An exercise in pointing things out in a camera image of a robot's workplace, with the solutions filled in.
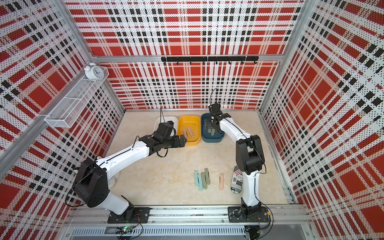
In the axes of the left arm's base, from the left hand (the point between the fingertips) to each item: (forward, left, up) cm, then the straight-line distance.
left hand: (182, 140), depth 87 cm
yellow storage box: (+25, -4, -17) cm, 30 cm away
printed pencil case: (-20, -31, -11) cm, 39 cm away
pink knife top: (+14, 0, -15) cm, 21 cm away
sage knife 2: (-16, -14, -13) cm, 25 cm away
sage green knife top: (+17, -17, -13) cm, 28 cm away
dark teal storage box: (+10, -14, -11) cm, 21 cm away
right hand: (+15, -20, -2) cm, 25 cm away
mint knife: (-19, -8, -13) cm, 25 cm away
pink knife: (-19, -23, -13) cm, 32 cm away
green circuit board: (-42, +25, -11) cm, 51 cm away
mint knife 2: (-22, -11, -12) cm, 27 cm away
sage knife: (-21, -13, -13) cm, 28 cm away
